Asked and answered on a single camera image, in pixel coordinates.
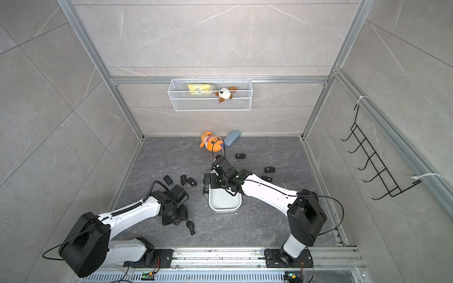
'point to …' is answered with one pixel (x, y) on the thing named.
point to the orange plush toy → (214, 144)
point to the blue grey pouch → (232, 137)
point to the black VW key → (183, 179)
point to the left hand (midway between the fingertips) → (183, 216)
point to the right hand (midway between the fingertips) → (212, 180)
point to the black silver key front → (190, 226)
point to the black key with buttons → (206, 191)
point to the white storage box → (221, 200)
